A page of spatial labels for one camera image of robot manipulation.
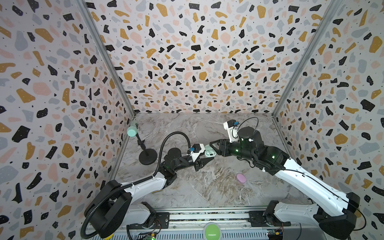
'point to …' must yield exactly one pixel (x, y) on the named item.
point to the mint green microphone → (132, 131)
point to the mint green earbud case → (209, 152)
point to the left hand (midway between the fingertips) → (213, 153)
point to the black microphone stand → (148, 156)
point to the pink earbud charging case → (241, 178)
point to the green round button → (212, 231)
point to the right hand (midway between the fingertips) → (213, 141)
